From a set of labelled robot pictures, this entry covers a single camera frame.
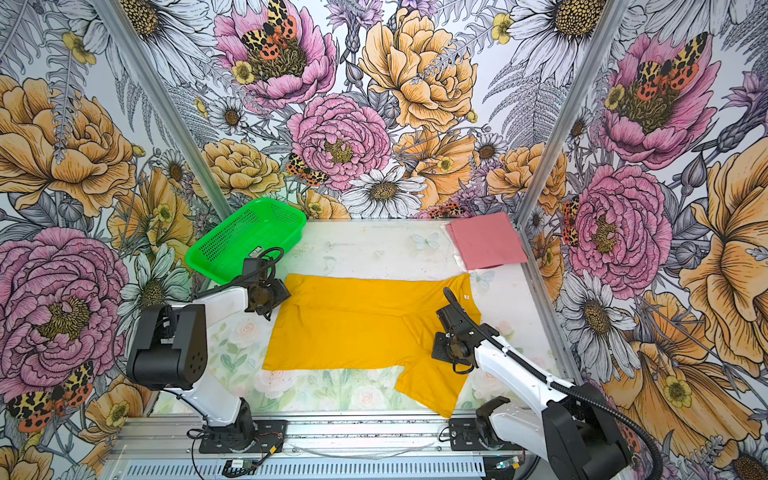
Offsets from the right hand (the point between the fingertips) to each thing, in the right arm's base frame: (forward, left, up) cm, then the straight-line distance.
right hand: (441, 360), depth 85 cm
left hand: (+20, +48, 0) cm, 52 cm away
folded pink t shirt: (+43, -23, +1) cm, 49 cm away
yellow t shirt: (+13, +29, -1) cm, 32 cm away
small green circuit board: (-22, +52, -3) cm, 56 cm away
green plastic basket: (+56, +64, -1) cm, 85 cm away
